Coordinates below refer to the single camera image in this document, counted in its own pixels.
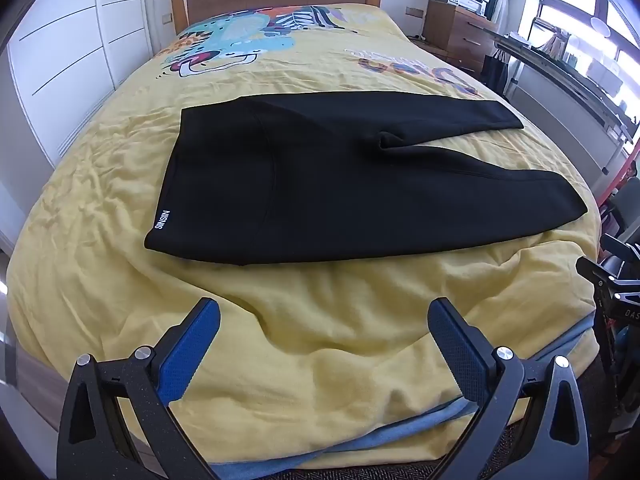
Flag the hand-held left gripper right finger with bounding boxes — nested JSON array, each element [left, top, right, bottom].
[[427, 297, 591, 480]]

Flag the yellow printed blanket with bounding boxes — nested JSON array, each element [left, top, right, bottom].
[[6, 4, 603, 466]]

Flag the glass top desk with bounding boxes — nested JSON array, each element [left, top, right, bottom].
[[487, 25, 640, 176]]

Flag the wooden dresser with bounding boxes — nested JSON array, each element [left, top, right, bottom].
[[424, 0, 501, 73]]

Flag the black bag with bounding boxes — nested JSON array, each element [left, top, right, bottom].
[[481, 52, 511, 93]]

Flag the red metal frame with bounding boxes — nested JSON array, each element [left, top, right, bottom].
[[597, 152, 640, 211]]

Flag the black pants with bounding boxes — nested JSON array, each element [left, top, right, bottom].
[[144, 91, 588, 267]]

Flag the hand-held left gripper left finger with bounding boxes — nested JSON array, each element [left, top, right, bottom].
[[56, 297, 222, 480]]

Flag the white wardrobe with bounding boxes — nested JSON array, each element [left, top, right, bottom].
[[7, 0, 153, 168]]

